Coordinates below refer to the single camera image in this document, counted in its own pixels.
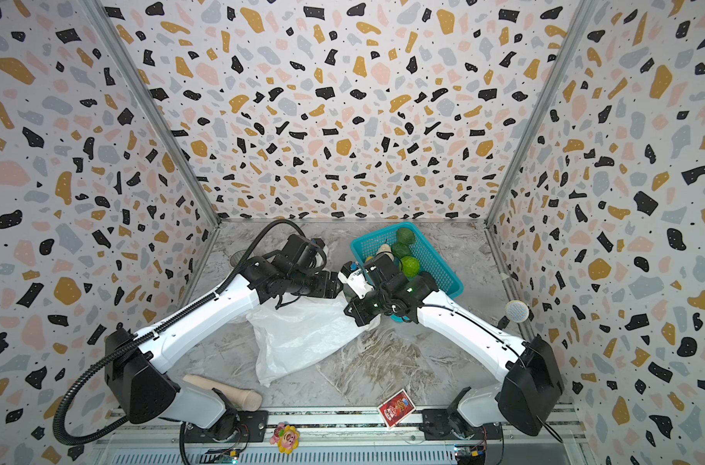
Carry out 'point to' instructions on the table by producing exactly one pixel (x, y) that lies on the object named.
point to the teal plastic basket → (430, 262)
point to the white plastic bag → (298, 333)
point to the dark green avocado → (405, 235)
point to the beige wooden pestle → (246, 400)
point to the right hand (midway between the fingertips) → (338, 308)
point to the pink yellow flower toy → (286, 437)
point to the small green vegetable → (401, 250)
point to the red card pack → (395, 408)
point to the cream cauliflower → (384, 249)
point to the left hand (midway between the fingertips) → (335, 282)
